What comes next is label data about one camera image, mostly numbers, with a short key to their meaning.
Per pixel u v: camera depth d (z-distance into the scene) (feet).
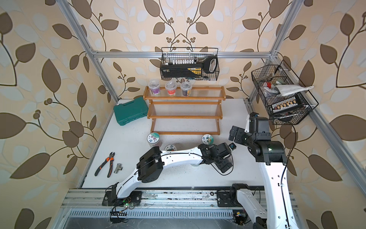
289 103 2.18
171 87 2.65
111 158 2.91
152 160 1.84
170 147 2.76
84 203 2.40
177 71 2.76
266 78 2.76
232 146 2.37
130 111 3.53
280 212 1.18
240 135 1.93
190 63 2.77
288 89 2.06
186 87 2.64
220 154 2.08
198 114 3.74
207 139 2.90
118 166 2.77
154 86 2.64
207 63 2.76
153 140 2.90
